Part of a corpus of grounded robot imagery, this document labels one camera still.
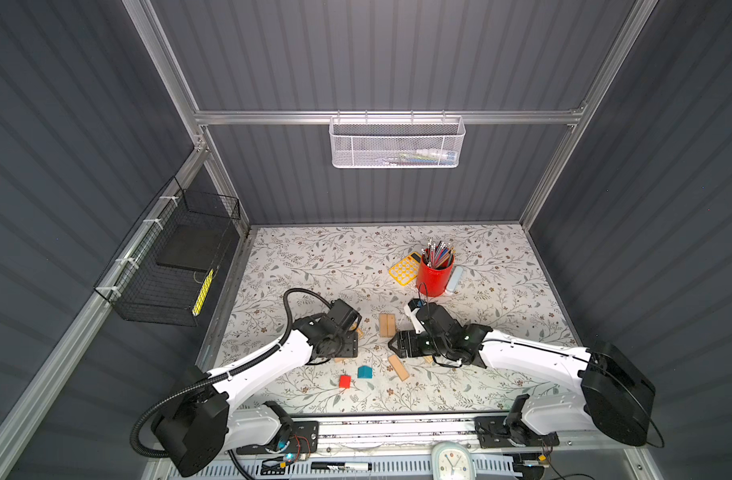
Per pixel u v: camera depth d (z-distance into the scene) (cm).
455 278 101
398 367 85
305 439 72
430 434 75
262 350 51
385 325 93
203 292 69
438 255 96
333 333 64
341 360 86
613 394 41
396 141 124
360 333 91
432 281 99
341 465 69
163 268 73
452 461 68
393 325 93
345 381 83
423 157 91
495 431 74
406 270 105
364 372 84
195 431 40
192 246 77
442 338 63
